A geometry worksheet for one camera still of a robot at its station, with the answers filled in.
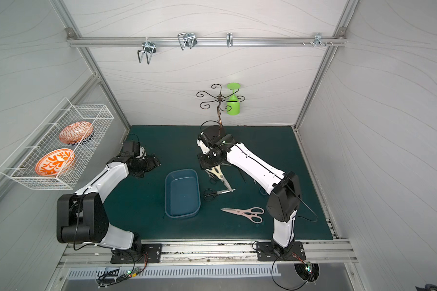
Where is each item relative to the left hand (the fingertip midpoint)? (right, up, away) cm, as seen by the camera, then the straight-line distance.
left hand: (154, 164), depth 90 cm
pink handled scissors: (+49, -22, -6) cm, 54 cm away
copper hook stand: (+34, +32, 0) cm, 47 cm away
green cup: (+41, +33, +10) cm, 54 cm away
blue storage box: (+14, -17, 0) cm, 22 cm away
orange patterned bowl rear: (-25, +15, -18) cm, 34 cm away
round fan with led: (+70, -41, -19) cm, 83 cm away
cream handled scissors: (+32, -2, -9) cm, 33 cm away
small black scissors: (+30, -9, +5) cm, 32 cm away
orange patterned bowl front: (-24, +4, -27) cm, 37 cm away
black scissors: (+28, -15, 0) cm, 32 cm away
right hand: (+25, +2, -10) cm, 27 cm away
